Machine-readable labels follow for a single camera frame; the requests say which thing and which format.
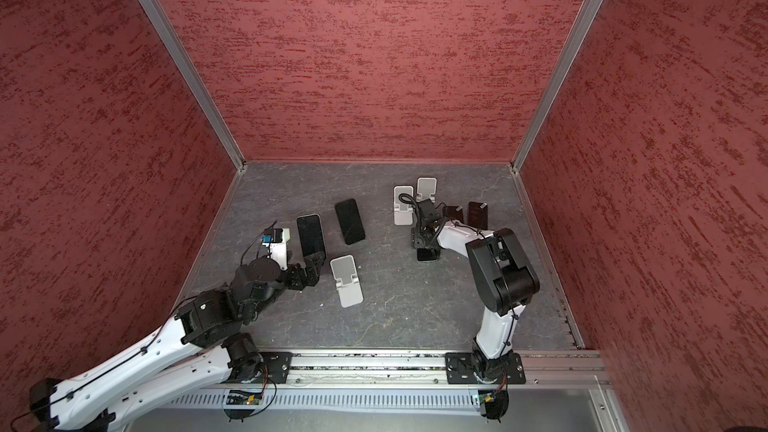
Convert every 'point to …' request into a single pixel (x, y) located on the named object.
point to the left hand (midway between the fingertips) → (308, 260)
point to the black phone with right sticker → (478, 215)
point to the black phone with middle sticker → (454, 213)
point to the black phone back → (350, 222)
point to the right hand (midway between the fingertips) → (423, 245)
